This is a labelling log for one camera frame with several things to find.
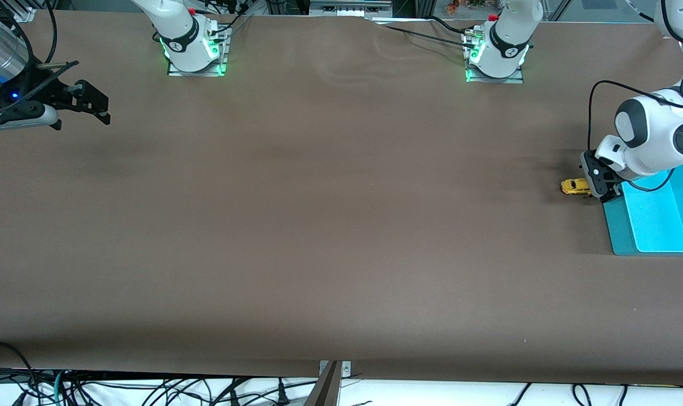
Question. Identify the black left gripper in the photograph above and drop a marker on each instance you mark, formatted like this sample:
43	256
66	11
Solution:
613	192

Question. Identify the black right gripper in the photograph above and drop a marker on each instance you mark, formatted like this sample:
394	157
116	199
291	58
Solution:
43	92

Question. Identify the yellow toy beetle car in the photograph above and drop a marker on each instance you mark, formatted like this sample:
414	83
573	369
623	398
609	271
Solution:
572	186

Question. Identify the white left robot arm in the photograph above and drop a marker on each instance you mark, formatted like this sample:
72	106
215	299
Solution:
651	135

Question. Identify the teal plastic bin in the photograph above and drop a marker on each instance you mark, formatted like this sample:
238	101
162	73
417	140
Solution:
657	225

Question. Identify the small orange object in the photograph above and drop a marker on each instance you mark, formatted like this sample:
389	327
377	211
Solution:
453	5

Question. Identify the grey power strip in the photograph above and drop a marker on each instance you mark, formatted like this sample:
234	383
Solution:
349	8

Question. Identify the dark metal strut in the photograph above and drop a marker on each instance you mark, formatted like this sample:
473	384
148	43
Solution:
324	392

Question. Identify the aluminium frame corner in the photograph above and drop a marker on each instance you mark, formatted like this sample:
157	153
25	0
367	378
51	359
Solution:
24	14

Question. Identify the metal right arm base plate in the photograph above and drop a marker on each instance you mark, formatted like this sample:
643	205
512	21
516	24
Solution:
197	74

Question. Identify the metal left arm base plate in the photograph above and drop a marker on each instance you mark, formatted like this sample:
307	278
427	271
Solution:
496	80

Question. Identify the small metal edge bracket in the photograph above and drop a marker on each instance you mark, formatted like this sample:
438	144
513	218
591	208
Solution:
347	369

